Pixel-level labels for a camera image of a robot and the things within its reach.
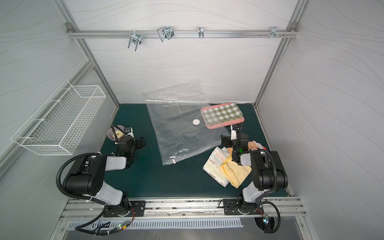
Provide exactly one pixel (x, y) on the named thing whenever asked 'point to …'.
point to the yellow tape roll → (119, 133)
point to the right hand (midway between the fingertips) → (230, 133)
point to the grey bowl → (110, 134)
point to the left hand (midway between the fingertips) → (135, 137)
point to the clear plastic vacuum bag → (180, 127)
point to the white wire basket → (59, 125)
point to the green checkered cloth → (222, 113)
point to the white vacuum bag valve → (196, 122)
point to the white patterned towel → (212, 164)
